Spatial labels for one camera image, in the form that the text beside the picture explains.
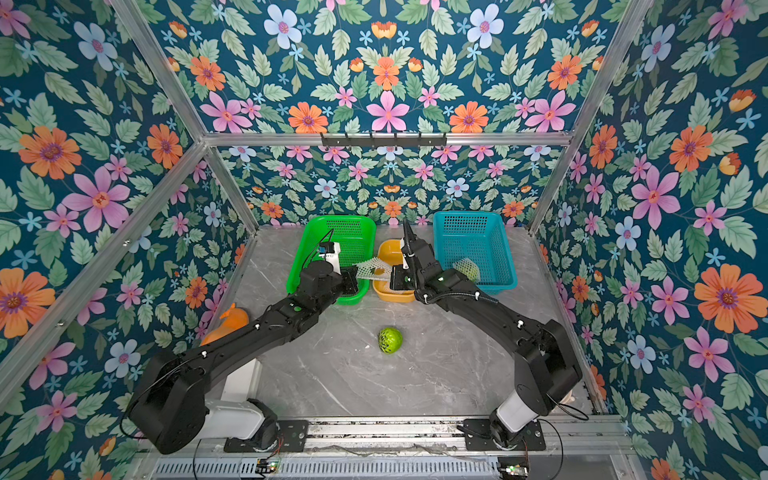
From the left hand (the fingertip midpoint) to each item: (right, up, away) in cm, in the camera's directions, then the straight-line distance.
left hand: (361, 265), depth 82 cm
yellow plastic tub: (+7, +4, +25) cm, 27 cm away
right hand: (+11, 0, +2) cm, 11 cm away
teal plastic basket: (+43, +9, +33) cm, 55 cm away
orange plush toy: (-41, -17, +8) cm, 45 cm away
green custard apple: (+8, -22, +1) cm, 23 cm away
